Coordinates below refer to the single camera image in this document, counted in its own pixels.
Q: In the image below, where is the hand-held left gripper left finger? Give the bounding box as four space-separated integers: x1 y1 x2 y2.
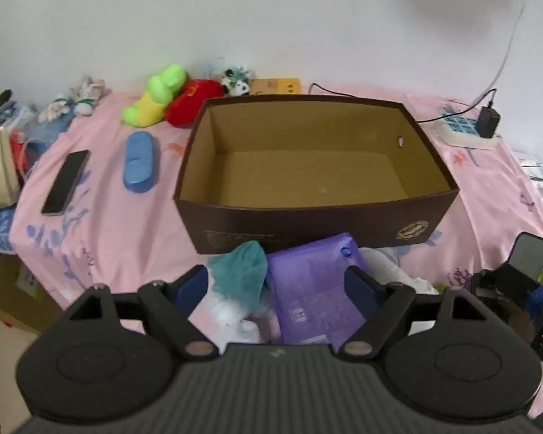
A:
66 264 220 362

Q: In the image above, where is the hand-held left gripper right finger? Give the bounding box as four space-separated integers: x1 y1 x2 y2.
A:
339 266 496 362

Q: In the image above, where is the white towel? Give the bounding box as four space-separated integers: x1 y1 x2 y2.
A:
359 248 441 326

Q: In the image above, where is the teal plush cloth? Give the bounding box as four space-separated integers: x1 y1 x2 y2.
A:
207 241 269 310

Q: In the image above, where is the brown cardboard box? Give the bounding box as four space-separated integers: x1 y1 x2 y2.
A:
173 94 460 255

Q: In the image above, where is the purple plastic packet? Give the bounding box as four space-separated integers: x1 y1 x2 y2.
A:
266 233 376 345

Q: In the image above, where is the blue glasses case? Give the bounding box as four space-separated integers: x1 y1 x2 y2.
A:
123 131 157 191

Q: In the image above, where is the white power strip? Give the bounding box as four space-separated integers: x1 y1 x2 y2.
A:
434 102 503 150

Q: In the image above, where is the black power adapter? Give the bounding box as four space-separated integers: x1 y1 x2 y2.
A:
476 106 501 139

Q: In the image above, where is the black smartphone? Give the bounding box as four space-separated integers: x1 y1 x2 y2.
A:
41 150 91 216

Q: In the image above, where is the red plush pillow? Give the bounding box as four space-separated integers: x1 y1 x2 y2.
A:
165 79 224 128

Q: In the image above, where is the large tan cardboard box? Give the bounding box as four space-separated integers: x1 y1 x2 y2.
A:
0 253 68 333

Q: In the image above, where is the green plush toy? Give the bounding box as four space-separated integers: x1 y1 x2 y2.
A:
122 64 190 127

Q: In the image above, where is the panda plush toy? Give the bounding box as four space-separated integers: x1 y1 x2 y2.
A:
221 67 254 97

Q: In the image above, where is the blue denim cloth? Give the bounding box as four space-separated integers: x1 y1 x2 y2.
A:
25 108 77 163

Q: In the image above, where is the small yellow cardboard box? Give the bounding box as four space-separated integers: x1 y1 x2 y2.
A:
250 78 302 95

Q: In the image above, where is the small grey plush toy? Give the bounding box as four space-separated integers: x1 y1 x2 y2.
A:
70 75 111 116

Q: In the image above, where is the red packet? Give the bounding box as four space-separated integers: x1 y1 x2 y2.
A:
11 131 28 168

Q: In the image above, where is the white fluffy plush toy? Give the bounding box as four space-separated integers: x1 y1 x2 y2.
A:
206 56 249 77

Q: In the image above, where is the black adapter cable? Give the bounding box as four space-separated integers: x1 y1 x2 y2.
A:
308 82 498 124

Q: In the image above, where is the white wall cable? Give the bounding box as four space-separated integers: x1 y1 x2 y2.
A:
495 0 537 86

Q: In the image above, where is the knotted rope toy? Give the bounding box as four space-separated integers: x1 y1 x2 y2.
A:
38 95 73 123

